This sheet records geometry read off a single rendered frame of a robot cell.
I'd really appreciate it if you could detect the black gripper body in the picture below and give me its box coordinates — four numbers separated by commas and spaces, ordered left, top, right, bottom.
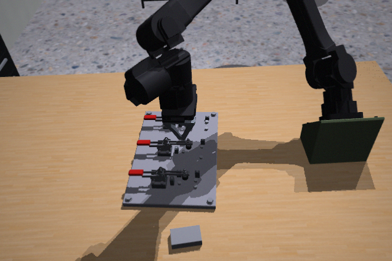
161, 80, 197, 123

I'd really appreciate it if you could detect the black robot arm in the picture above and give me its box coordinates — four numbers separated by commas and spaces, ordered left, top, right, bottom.
124, 0, 363, 121

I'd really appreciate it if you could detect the black toggle clamp with red handle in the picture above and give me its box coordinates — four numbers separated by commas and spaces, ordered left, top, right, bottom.
144, 115, 168, 129
137, 137, 193, 156

